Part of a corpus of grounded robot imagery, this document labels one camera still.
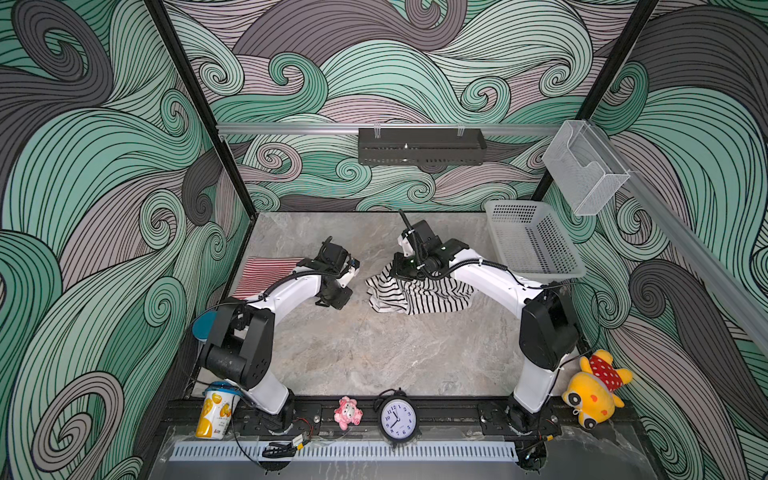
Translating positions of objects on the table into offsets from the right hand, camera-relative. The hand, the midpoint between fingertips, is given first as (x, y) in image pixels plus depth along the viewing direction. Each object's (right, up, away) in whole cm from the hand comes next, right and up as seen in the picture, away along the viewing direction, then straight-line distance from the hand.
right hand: (389, 272), depth 86 cm
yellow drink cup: (-42, -29, -16) cm, 53 cm away
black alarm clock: (+2, -34, -14) cm, 37 cm away
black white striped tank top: (+8, -8, +6) cm, 13 cm away
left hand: (-15, -7, +5) cm, 18 cm away
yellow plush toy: (+48, -28, -16) cm, 58 cm away
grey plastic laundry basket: (+55, +9, +26) cm, 61 cm away
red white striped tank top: (-44, -2, +15) cm, 47 cm away
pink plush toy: (-11, -32, -15) cm, 37 cm away
